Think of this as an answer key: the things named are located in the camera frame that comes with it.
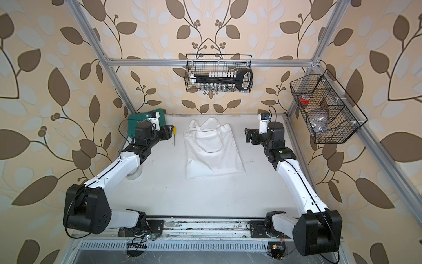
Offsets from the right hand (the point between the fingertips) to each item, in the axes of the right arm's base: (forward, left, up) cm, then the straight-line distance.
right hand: (255, 129), depth 81 cm
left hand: (+6, +46, 0) cm, 46 cm away
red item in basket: (+16, -29, +5) cm, 33 cm away
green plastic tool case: (+29, +76, -19) cm, 83 cm away
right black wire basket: (-1, -32, +8) cm, 33 cm away
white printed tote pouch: (+3, +23, -22) cm, 32 cm away
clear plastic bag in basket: (-3, -27, +7) cm, 28 cm away
